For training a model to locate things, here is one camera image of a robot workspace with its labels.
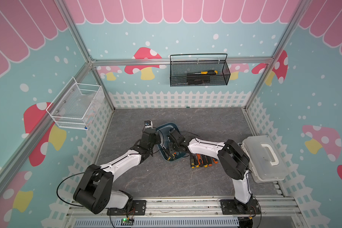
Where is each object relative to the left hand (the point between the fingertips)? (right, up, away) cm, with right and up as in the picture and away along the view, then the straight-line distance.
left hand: (157, 134), depth 89 cm
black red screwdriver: (+27, -16, -1) cm, 32 cm away
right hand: (+9, -8, +5) cm, 13 cm away
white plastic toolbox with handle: (+61, -15, -12) cm, 64 cm away
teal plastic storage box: (+4, +3, +3) cm, 6 cm away
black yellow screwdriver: (+22, -18, 0) cm, 29 cm away
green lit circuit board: (-14, -44, -16) cm, 49 cm away
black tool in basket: (+25, +34, -2) cm, 43 cm away
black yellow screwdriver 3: (+11, -12, +3) cm, 17 cm away
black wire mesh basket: (+26, +43, +5) cm, 50 cm away
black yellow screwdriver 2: (+30, -17, 0) cm, 35 cm away
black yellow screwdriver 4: (+7, -14, +1) cm, 16 cm away
